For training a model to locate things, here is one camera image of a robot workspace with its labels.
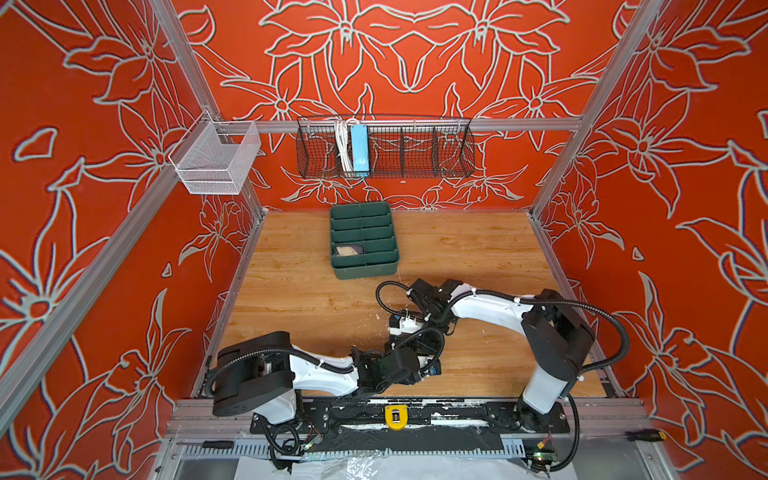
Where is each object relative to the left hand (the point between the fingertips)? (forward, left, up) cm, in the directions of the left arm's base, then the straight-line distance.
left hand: (413, 345), depth 82 cm
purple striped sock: (+30, +21, +3) cm, 37 cm away
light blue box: (+48, +18, +31) cm, 60 cm away
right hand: (-3, 0, -1) cm, 3 cm away
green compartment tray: (+35, +17, +2) cm, 39 cm away
